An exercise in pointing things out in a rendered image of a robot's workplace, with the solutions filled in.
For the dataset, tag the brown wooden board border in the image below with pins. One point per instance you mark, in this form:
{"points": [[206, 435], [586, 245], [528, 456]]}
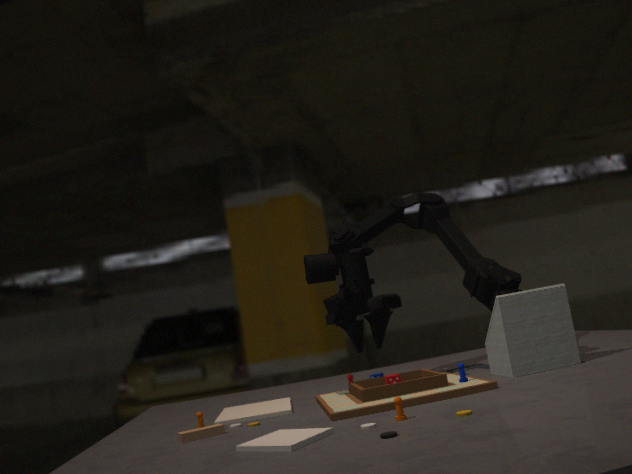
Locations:
{"points": [[406, 403]]}

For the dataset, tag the tan rectangular block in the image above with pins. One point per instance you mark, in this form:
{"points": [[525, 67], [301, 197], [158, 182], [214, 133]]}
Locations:
{"points": [[204, 432]]}

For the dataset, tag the red die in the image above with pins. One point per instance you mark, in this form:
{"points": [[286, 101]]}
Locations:
{"points": [[393, 378]]}

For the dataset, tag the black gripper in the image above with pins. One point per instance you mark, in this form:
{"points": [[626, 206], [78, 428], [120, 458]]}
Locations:
{"points": [[378, 306]]}

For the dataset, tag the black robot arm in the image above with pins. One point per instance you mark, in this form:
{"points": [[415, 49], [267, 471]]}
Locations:
{"points": [[483, 277]]}

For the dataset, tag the blue pawn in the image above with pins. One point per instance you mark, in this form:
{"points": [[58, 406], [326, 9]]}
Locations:
{"points": [[462, 378]]}

